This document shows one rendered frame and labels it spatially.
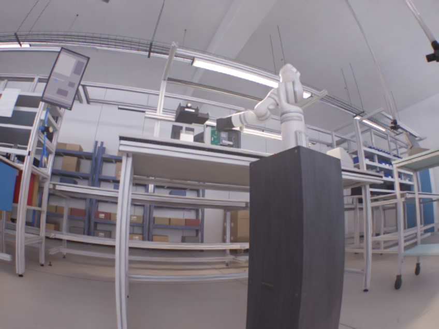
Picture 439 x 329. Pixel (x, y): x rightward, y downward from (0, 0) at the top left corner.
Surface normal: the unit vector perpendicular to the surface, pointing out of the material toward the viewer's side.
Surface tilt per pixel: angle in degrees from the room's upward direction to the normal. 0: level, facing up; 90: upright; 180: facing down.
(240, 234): 90
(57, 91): 101
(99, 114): 90
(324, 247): 90
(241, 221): 90
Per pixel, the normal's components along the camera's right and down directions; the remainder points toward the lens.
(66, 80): 0.70, 0.03
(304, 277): 0.51, -0.21
